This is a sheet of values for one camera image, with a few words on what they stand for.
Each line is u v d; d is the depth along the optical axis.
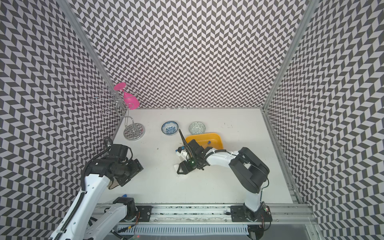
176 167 0.84
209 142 0.99
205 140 1.00
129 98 0.94
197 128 1.05
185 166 0.75
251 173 0.47
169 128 1.05
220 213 0.75
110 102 1.08
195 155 0.71
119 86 0.88
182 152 0.80
